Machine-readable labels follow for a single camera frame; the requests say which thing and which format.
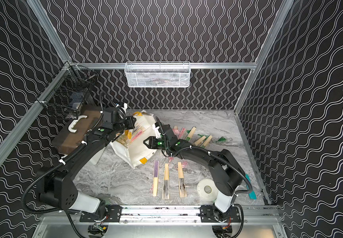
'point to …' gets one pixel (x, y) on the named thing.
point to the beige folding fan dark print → (166, 189)
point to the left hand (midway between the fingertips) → (135, 115)
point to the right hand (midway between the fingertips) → (145, 141)
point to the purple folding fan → (155, 177)
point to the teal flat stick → (252, 195)
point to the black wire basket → (66, 93)
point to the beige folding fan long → (182, 184)
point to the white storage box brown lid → (73, 134)
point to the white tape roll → (207, 190)
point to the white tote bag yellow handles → (137, 152)
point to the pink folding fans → (137, 133)
